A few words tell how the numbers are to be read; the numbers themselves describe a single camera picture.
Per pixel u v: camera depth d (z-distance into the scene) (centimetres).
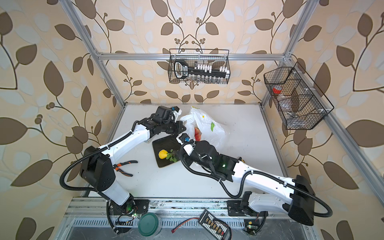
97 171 44
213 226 69
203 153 51
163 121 67
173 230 69
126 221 74
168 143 98
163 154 88
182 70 85
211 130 79
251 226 71
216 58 91
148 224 62
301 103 73
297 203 39
